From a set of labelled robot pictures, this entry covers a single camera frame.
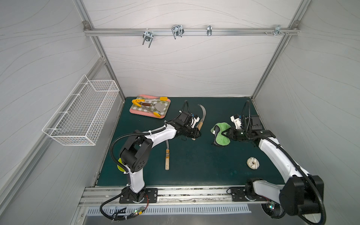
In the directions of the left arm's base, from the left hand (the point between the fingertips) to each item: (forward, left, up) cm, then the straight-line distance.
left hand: (201, 135), depth 87 cm
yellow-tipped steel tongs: (+40, +30, -8) cm, 50 cm away
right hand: (-1, -13, +5) cm, 14 cm away
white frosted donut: (-14, -31, -8) cm, 35 cm away
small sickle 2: (-3, +5, +1) cm, 6 cm away
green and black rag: (-5, -10, +5) cm, 12 cm away
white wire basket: (-4, +62, +21) cm, 66 cm away
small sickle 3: (+6, 0, +3) cm, 7 cm away
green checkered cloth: (+35, +26, -8) cm, 44 cm away
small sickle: (-11, +21, -8) cm, 25 cm away
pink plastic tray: (+25, +41, -10) cm, 49 cm away
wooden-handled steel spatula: (+31, +32, -9) cm, 45 cm away
